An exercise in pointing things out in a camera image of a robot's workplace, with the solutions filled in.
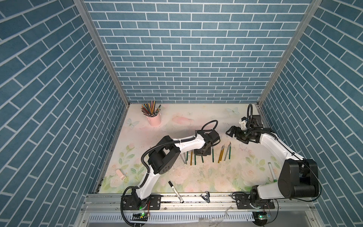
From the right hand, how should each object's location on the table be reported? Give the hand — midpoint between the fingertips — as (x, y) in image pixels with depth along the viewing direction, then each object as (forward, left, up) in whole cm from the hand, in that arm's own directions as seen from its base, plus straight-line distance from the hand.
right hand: (233, 135), depth 89 cm
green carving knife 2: (-11, +28, -11) cm, 32 cm away
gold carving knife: (-9, +6, -11) cm, 15 cm away
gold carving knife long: (-11, +26, -11) cm, 30 cm away
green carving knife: (-6, 0, -11) cm, 13 cm away
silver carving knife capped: (-7, +2, -11) cm, 14 cm away
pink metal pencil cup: (+12, +54, -6) cm, 56 cm away
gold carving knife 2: (-7, +6, -11) cm, 15 cm away
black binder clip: (-35, +16, -11) cm, 39 cm away
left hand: (-10, +15, -11) cm, 21 cm away
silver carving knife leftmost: (-12, +31, -11) cm, 35 cm away
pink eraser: (-28, +65, -9) cm, 71 cm away
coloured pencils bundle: (+15, +58, +3) cm, 60 cm away
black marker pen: (-33, +33, -10) cm, 48 cm away
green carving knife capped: (-13, +19, -10) cm, 25 cm away
